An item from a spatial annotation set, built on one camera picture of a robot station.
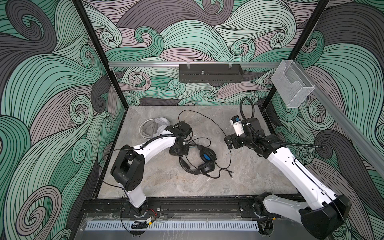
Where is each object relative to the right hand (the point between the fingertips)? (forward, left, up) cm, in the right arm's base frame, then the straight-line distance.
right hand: (233, 136), depth 77 cm
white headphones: (+23, +47, -21) cm, 56 cm away
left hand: (-4, +27, -13) cm, 30 cm away
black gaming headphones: (-6, +12, -14) cm, 19 cm away
